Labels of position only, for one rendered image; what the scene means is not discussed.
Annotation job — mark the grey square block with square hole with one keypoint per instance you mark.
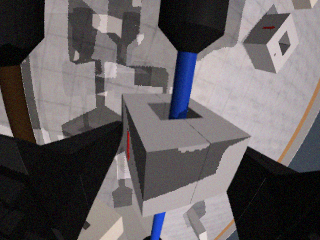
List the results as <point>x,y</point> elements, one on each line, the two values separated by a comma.
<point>272,42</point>

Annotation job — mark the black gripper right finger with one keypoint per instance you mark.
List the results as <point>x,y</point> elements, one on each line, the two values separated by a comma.
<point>268,199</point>

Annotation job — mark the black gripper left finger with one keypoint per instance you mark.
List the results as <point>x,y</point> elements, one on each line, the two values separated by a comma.
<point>63,176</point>

